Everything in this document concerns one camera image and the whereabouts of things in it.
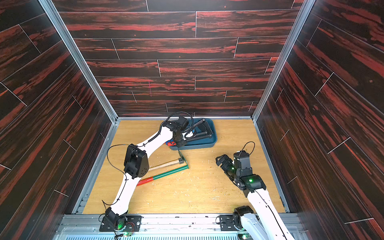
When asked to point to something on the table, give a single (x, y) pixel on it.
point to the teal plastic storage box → (207, 142)
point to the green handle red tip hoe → (154, 178)
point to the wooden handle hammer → (180, 161)
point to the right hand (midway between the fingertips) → (223, 161)
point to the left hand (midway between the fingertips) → (183, 141)
